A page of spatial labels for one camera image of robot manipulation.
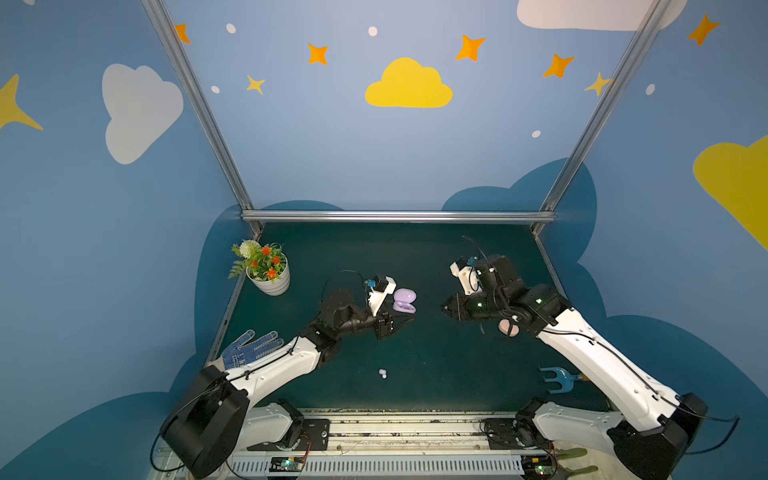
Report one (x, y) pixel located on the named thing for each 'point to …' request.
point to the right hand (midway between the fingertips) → (445, 303)
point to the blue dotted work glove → (240, 351)
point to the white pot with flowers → (267, 267)
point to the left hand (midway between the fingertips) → (414, 313)
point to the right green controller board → (538, 466)
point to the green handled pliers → (564, 473)
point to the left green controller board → (286, 464)
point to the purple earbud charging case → (403, 299)
